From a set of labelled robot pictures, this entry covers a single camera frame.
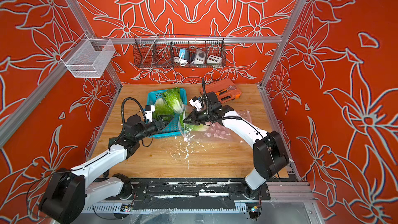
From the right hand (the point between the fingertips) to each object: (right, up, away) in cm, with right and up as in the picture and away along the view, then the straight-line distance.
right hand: (181, 122), depth 75 cm
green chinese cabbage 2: (-9, +8, +21) cm, 24 cm away
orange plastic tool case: (+23, +21, +38) cm, 49 cm away
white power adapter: (+10, +36, +16) cm, 41 cm away
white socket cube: (+18, +36, +20) cm, 45 cm away
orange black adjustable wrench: (+32, +19, +35) cm, 51 cm away
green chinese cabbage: (+8, -4, +5) cm, 10 cm away
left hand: (-5, +1, +3) cm, 6 cm away
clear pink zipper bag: (+17, -7, +11) cm, 21 cm away
